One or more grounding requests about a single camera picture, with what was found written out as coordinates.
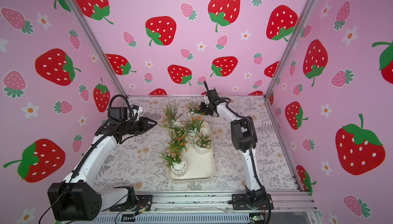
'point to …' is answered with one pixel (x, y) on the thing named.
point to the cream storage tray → (199, 168)
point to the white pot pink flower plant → (202, 143)
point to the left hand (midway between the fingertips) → (156, 123)
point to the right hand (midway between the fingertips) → (195, 111)
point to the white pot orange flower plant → (192, 128)
